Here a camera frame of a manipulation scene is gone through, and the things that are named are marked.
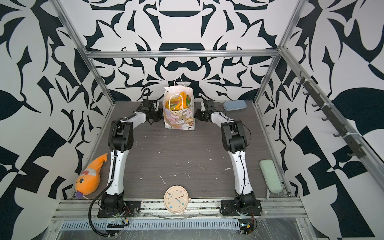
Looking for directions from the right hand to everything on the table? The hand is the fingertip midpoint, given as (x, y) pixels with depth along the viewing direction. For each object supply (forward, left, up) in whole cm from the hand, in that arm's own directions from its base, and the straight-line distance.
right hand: (194, 113), depth 108 cm
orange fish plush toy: (-47, +53, +5) cm, 71 cm away
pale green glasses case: (-43, -41, -3) cm, 60 cm away
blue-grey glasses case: (+9, -30, -2) cm, 32 cm away
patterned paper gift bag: (-14, +7, +11) cm, 19 cm away
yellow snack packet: (-8, +10, +18) cm, 22 cm away
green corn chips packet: (-5, +4, +18) cm, 19 cm away
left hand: (+3, +18, 0) cm, 19 cm away
